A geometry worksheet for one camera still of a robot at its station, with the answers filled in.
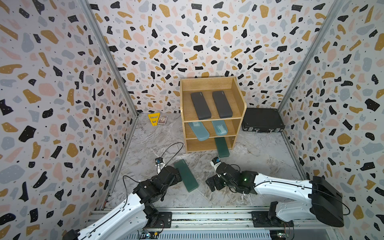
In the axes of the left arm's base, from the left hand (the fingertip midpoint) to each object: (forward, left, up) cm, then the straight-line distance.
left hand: (174, 173), depth 80 cm
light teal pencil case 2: (+25, -26, +9) cm, 37 cm away
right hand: (-3, -19, -2) cm, 19 cm away
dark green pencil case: (-1, -8, -7) cm, 11 cm away
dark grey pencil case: (+25, -16, +22) cm, 37 cm away
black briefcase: (+49, -63, -11) cm, 81 cm away
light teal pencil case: (+22, -15, +8) cm, 28 cm away
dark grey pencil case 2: (+27, -28, +22) cm, 45 cm away
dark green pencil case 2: (+20, -29, -5) cm, 35 cm away
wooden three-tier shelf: (+28, -21, +22) cm, 41 cm away
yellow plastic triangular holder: (+49, +22, -8) cm, 54 cm away
